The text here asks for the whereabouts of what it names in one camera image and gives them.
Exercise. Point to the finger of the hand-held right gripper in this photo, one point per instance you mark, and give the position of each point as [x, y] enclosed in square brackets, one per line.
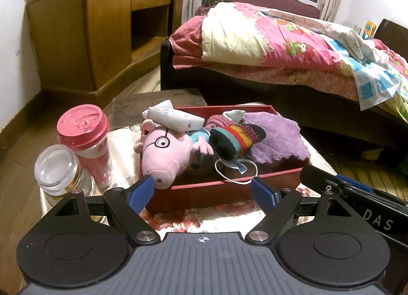
[318, 180]
[353, 183]

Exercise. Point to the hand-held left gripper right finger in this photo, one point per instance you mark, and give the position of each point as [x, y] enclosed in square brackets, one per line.
[264, 191]

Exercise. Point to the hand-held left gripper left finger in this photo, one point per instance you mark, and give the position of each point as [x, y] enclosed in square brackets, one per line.
[140, 191]

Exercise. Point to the red cardboard box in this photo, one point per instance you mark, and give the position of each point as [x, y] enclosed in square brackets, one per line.
[223, 191]

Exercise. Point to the pink pig plush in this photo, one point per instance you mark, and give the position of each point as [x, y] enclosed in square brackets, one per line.
[165, 158]

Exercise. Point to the purple fleece cloth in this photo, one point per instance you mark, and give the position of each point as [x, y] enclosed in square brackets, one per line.
[277, 138]

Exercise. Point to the striped knitted sock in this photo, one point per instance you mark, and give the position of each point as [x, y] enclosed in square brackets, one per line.
[236, 138]

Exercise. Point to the long white foam sponge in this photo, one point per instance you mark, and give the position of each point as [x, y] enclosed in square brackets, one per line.
[178, 119]

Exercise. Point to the white cloth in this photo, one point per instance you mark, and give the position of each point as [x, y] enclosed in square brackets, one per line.
[234, 114]

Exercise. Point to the pink knitted sock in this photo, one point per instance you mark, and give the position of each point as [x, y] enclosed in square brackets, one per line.
[218, 121]

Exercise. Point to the short white foam sponge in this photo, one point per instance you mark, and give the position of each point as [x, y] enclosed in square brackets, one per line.
[161, 105]

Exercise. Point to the clear glass jar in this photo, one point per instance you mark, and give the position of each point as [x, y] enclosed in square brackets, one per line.
[54, 167]

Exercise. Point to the pink lid plastic jar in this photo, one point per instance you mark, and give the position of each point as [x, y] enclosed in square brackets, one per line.
[83, 123]

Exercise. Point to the bed with pink quilt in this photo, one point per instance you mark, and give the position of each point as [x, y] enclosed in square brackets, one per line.
[255, 46]

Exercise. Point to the yellow blue toy box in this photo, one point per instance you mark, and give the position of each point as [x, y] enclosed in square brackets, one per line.
[369, 30]

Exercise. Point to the wooden cabinet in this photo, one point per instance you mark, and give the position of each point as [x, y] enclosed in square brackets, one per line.
[63, 43]

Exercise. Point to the dark brown bag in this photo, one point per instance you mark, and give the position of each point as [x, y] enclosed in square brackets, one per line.
[218, 0]

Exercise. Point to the dark bed frame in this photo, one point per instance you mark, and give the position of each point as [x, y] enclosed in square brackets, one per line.
[255, 91]

